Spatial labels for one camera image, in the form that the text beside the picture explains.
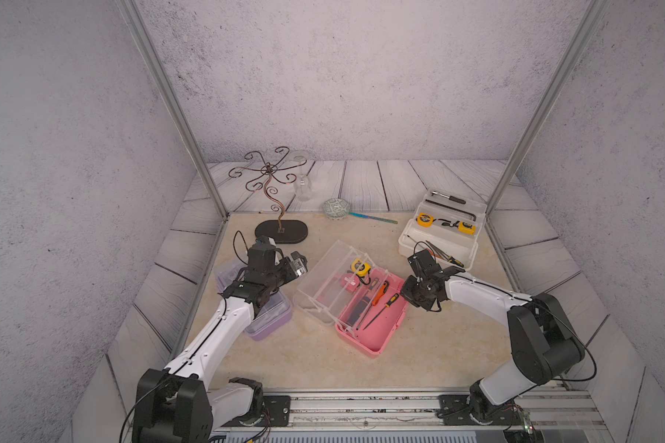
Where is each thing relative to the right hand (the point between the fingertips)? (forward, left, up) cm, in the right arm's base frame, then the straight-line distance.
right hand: (405, 295), depth 91 cm
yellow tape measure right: (+25, -26, +4) cm, 36 cm away
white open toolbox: (+28, -19, +2) cm, 34 cm away
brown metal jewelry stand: (+30, +46, -2) cm, 55 cm away
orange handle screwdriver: (+4, +6, -3) cm, 8 cm away
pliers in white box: (+18, -17, -4) cm, 25 cm away
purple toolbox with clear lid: (-9, +40, +4) cm, 41 cm away
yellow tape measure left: (+30, -11, +4) cm, 32 cm away
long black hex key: (+34, -22, +6) cm, 41 cm away
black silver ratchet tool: (+40, -22, +7) cm, 46 cm away
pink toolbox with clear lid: (-5, +27, +7) cm, 28 cm away
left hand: (+3, +33, +14) cm, 35 cm away
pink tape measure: (+1, +18, +7) cm, 19 cm away
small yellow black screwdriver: (+1, +3, -3) cm, 4 cm away
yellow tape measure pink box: (+6, +15, +8) cm, 17 cm away
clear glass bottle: (+35, +35, +18) cm, 52 cm away
